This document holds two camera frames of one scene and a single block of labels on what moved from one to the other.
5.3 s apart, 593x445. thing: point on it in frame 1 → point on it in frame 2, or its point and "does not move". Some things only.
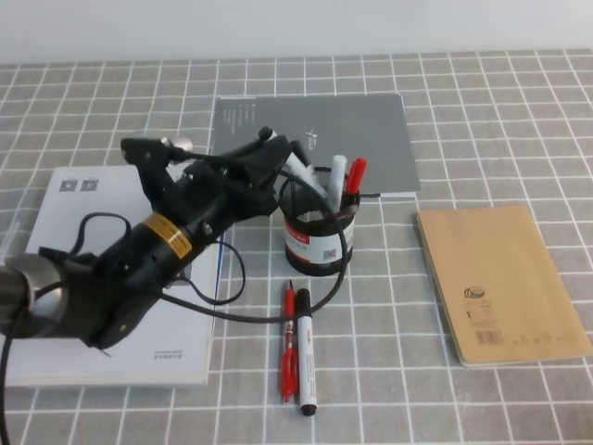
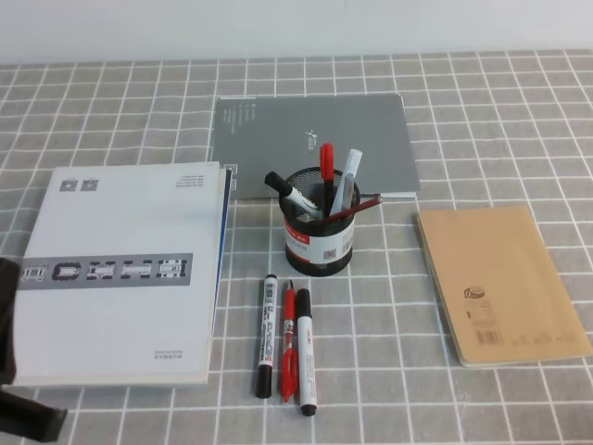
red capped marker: x=356 y=175 → x=327 y=175
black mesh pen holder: x=317 y=243 does not move
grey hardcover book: x=369 y=126 does not move
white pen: x=336 y=183 → x=343 y=201
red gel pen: x=289 y=353 does not move
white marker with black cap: x=295 y=165 → x=296 y=197
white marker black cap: x=307 y=353 does not move
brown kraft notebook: x=504 y=297 does not move
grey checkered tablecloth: x=487 y=130 does not move
